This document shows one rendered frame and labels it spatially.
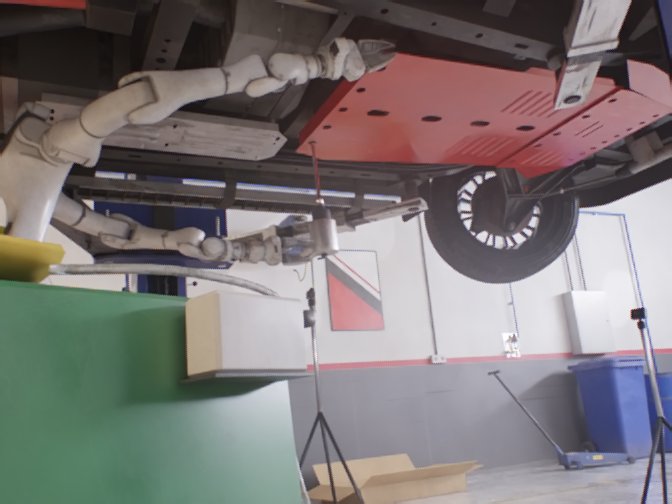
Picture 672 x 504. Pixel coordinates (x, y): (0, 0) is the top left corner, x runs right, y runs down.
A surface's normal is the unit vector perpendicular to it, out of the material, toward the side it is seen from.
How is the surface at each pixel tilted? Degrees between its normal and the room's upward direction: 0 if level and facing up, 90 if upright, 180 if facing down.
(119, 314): 86
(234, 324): 90
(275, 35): 122
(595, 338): 90
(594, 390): 93
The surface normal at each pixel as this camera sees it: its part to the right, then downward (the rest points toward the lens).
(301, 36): 0.41, 0.30
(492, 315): 0.43, -0.25
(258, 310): 0.73, -0.23
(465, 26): 0.09, 0.97
